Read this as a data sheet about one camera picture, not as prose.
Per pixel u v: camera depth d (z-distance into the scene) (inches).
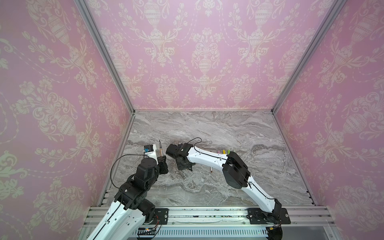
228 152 38.2
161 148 28.7
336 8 27.1
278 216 24.9
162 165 25.4
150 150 24.6
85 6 27.5
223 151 38.3
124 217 18.6
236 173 23.3
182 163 27.0
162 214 29.4
